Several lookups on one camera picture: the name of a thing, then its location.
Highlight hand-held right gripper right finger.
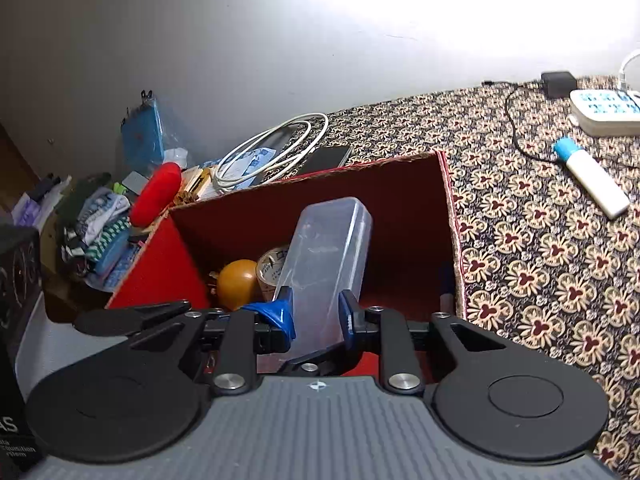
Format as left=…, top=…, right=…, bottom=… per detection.
left=337, top=289, right=506, bottom=396

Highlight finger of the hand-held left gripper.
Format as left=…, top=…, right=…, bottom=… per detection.
left=74, top=300, right=193, bottom=337

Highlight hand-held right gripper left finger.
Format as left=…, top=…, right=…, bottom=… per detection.
left=127, top=285, right=298, bottom=396

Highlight clear packing tape roll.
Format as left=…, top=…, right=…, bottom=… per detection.
left=256, top=245, right=291, bottom=306

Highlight brown gourd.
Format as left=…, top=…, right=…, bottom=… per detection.
left=210, top=259, right=261, bottom=311

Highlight clear plastic case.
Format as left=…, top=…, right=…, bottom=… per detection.
left=272, top=197, right=373, bottom=361

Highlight red cardboard box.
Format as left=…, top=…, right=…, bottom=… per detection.
left=105, top=150, right=468, bottom=376

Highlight white bottle with blue cap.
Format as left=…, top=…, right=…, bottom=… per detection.
left=552, top=137, right=631, bottom=220

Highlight blue patterned sheet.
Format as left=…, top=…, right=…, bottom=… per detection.
left=102, top=242, right=147, bottom=292

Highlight pile of patterned cloths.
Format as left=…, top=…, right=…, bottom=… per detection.
left=60, top=187, right=133, bottom=281

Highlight red oval case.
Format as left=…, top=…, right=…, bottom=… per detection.
left=129, top=161, right=182, bottom=227

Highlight small grey box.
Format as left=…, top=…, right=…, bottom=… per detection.
left=122, top=171, right=151, bottom=197

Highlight gold ribbon gift box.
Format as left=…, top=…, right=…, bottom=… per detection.
left=177, top=166, right=217, bottom=207

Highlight blue white flat packet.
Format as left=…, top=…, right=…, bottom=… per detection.
left=220, top=147, right=276, bottom=181

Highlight black smartphone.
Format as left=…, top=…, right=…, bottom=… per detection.
left=300, top=144, right=352, bottom=177

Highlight blue packet in plastic bag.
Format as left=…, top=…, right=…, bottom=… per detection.
left=120, top=90, right=168, bottom=171

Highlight floral patterned tablecloth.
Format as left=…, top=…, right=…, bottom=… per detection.
left=295, top=75, right=640, bottom=478

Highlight black power adapter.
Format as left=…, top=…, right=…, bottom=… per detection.
left=541, top=71, right=578, bottom=99

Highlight white power strip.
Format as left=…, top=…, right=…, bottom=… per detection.
left=569, top=87, right=640, bottom=137

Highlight coiled white cable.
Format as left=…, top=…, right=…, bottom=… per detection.
left=212, top=112, right=329, bottom=193

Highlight black cable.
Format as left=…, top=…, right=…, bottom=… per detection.
left=482, top=79, right=568, bottom=163

